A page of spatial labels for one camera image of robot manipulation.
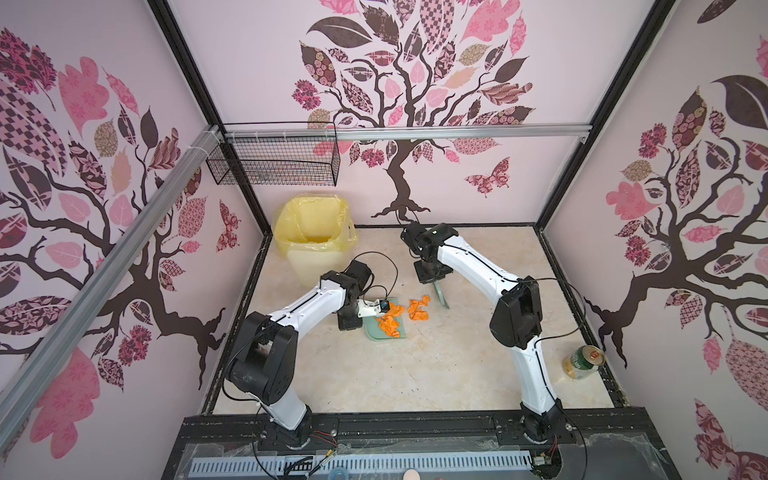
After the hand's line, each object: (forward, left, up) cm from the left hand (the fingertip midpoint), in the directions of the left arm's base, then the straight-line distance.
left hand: (347, 319), depth 88 cm
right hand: (+12, -26, +7) cm, 30 cm away
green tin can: (-15, -64, +5) cm, 65 cm away
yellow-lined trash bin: (+31, +13, +6) cm, 34 cm away
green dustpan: (-2, -8, -4) cm, 9 cm away
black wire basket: (+45, +24, +28) cm, 58 cm away
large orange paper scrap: (+5, -21, -4) cm, 22 cm away
